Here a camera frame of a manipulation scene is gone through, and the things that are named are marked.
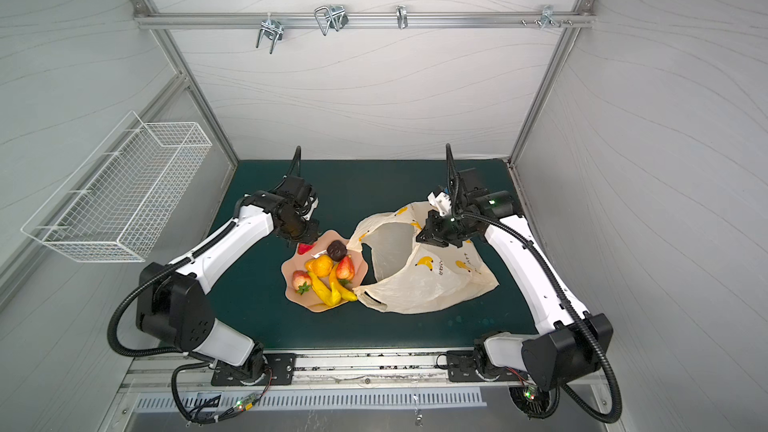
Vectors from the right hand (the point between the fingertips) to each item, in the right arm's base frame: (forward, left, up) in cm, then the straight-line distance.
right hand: (423, 231), depth 73 cm
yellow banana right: (-12, +20, -13) cm, 26 cm away
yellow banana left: (-12, +24, -15) cm, 31 cm away
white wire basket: (-1, +72, +10) cm, 72 cm away
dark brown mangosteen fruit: (+2, +25, -16) cm, 30 cm away
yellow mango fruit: (-2, +29, -17) cm, 34 cm away
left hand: (+5, +31, -10) cm, 33 cm away
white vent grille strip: (-36, +48, -24) cm, 65 cm away
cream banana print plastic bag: (-10, +2, -6) cm, 11 cm away
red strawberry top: (0, +33, -12) cm, 35 cm away
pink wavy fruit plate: (-12, +30, -19) cm, 38 cm away
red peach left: (-8, +33, -16) cm, 38 cm away
